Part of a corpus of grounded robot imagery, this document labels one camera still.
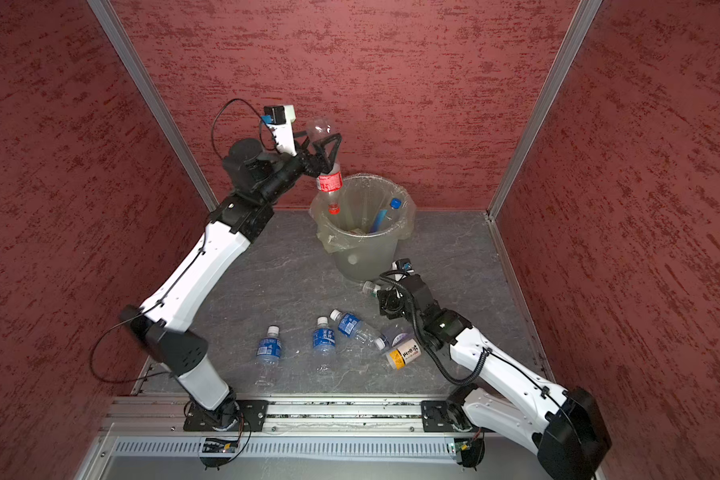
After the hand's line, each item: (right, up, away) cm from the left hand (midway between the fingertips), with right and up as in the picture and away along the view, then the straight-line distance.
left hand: (326, 140), depth 63 cm
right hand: (+15, -38, +17) cm, 44 cm away
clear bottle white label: (+10, -38, +34) cm, 52 cm away
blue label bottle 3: (+4, -47, +21) cm, 52 cm away
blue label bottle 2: (-3, -52, +18) cm, 55 cm away
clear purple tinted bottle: (+16, -51, +20) cm, 57 cm away
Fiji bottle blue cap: (+15, -14, +30) cm, 37 cm away
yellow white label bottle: (+17, -54, +16) cm, 59 cm away
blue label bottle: (-19, -55, +17) cm, 60 cm away
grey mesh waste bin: (+10, -30, +30) cm, 43 cm away
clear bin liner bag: (+8, -11, +37) cm, 40 cm away
